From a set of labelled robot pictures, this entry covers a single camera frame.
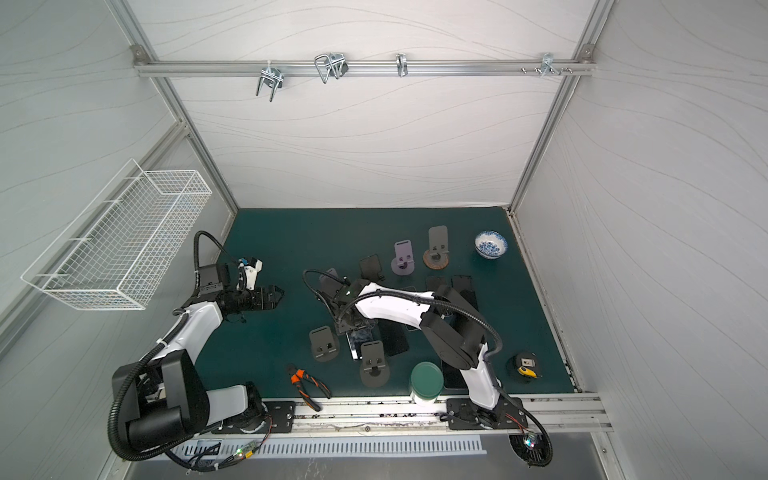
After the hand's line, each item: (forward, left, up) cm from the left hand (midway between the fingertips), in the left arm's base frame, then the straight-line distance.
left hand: (273, 287), depth 89 cm
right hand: (-6, -25, -4) cm, 26 cm away
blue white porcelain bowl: (+24, -72, -7) cm, 76 cm away
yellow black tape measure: (-18, -73, -6) cm, 76 cm away
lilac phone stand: (+13, -40, -4) cm, 42 cm away
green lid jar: (-26, -45, +3) cm, 52 cm away
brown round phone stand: (+18, -52, -6) cm, 55 cm away
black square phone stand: (+7, -29, +2) cm, 30 cm away
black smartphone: (-13, -26, -5) cm, 29 cm away
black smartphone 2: (-24, -51, +2) cm, 57 cm away
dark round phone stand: (-22, -32, -3) cm, 39 cm away
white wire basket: (-4, +28, +24) cm, 37 cm away
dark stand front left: (-16, -18, -2) cm, 24 cm away
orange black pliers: (-23, -11, -7) cm, 26 cm away
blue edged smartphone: (+8, -50, -8) cm, 51 cm away
